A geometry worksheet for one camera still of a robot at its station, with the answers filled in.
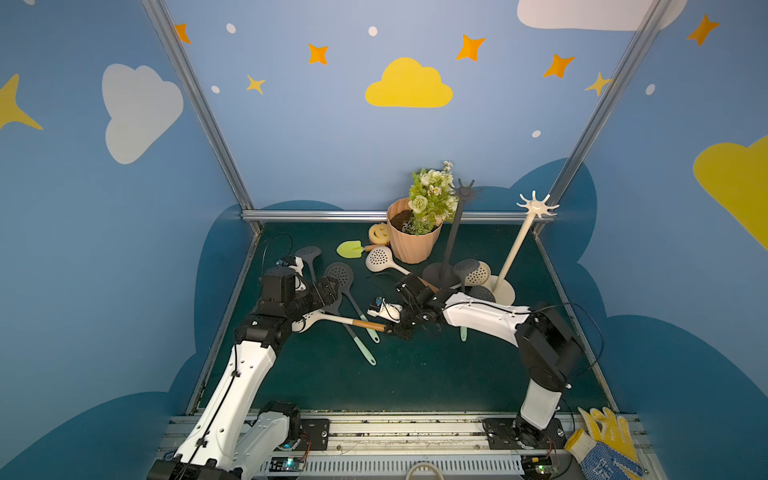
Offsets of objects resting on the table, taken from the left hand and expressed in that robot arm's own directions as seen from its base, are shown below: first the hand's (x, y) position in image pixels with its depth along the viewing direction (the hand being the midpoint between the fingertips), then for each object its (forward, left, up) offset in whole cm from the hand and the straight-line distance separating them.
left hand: (332, 285), depth 77 cm
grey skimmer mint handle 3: (+20, -42, -18) cm, 50 cm away
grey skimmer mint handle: (+18, +1, -20) cm, 27 cm away
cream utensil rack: (+13, -53, -17) cm, 57 cm away
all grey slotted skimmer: (+25, +14, -18) cm, 34 cm away
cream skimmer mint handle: (+18, -47, -20) cm, 54 cm away
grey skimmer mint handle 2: (+5, +2, -22) cm, 22 cm away
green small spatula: (+32, -1, -23) cm, 39 cm away
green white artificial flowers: (+30, -28, +4) cm, 42 cm away
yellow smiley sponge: (+37, -11, -19) cm, 43 cm away
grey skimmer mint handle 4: (+12, -47, -21) cm, 53 cm away
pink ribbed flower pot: (+23, -22, -11) cm, 34 cm away
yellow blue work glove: (-33, -69, -20) cm, 79 cm away
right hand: (-3, -16, -16) cm, 23 cm away
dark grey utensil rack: (+20, -35, -21) cm, 46 cm away
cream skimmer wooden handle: (+23, -11, -18) cm, 32 cm away
